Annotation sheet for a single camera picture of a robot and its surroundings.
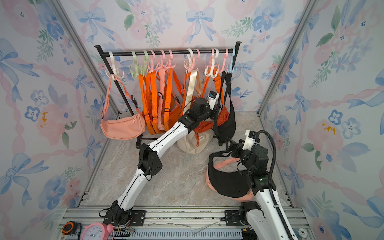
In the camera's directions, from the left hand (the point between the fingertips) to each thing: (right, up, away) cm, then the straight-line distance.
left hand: (222, 104), depth 84 cm
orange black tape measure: (-73, -59, -15) cm, 95 cm away
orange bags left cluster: (-32, +2, -6) cm, 32 cm away
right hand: (+4, -18, -10) cm, 21 cm away
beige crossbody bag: (-15, -23, +15) cm, 32 cm away
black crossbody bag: (+4, -13, +11) cm, 17 cm away
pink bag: (-59, -13, +9) cm, 61 cm away
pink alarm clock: (-60, -60, -15) cm, 87 cm away
